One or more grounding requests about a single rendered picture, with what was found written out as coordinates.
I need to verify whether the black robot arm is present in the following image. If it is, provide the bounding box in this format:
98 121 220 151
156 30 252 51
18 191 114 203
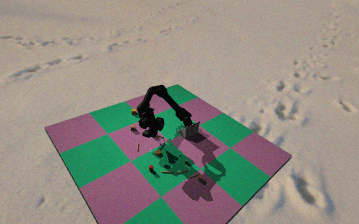
137 85 193 131

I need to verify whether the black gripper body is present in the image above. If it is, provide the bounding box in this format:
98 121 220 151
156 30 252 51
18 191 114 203
142 117 164 138

